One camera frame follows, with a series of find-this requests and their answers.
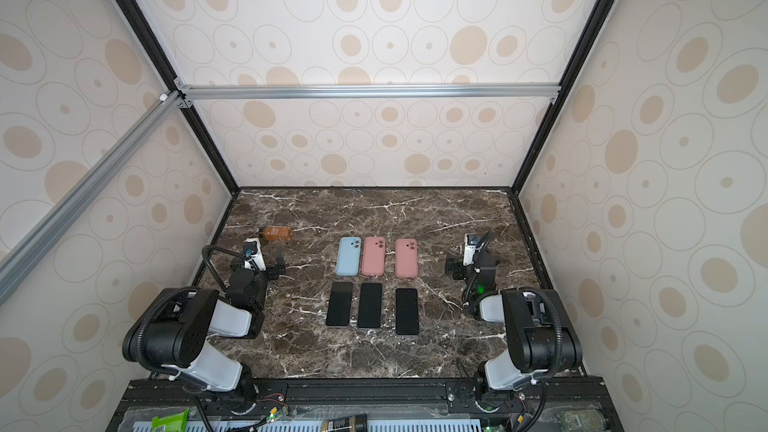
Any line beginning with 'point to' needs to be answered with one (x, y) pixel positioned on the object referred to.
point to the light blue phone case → (348, 256)
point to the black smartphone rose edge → (406, 258)
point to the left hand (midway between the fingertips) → (269, 242)
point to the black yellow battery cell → (355, 423)
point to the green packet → (171, 423)
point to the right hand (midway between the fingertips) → (466, 250)
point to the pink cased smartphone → (373, 259)
